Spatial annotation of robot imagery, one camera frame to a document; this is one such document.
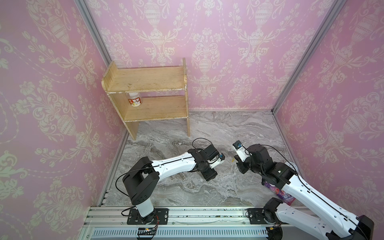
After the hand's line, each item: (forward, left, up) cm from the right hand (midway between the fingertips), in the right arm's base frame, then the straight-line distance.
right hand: (236, 155), depth 77 cm
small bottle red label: (+35, +56, +11) cm, 67 cm away
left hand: (-4, +13, -11) cm, 18 cm away
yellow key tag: (-1, +2, -2) cm, 3 cm away
